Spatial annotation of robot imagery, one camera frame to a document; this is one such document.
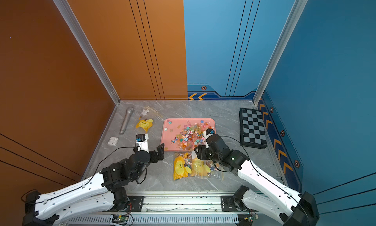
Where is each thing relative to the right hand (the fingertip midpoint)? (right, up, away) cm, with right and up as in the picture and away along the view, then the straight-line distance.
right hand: (198, 149), depth 76 cm
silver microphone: (-51, +21, +35) cm, 65 cm away
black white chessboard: (+38, +8, +23) cm, 45 cm away
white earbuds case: (-56, +1, +20) cm, 60 cm away
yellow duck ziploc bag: (-36, +18, +32) cm, 51 cm away
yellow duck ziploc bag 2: (-9, -11, +7) cm, 15 cm away
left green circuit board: (-38, -33, -5) cm, 51 cm away
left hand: (-20, +4, -2) cm, 21 cm away
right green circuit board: (+25, -31, -7) cm, 41 cm away
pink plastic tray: (-9, +5, +23) cm, 25 cm away
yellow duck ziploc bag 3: (+5, -12, +6) cm, 14 cm away
